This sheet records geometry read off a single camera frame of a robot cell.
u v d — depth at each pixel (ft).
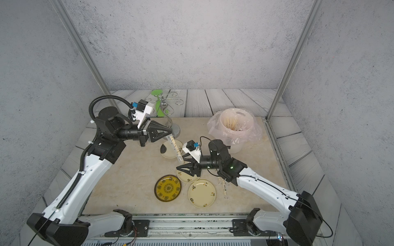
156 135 1.82
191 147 1.89
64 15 2.36
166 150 3.37
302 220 1.28
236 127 3.15
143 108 1.58
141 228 2.40
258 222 1.98
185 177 2.92
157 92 3.44
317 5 2.29
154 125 1.73
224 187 2.84
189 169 1.99
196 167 1.94
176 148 1.98
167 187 2.84
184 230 2.40
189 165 1.95
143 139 1.64
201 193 2.73
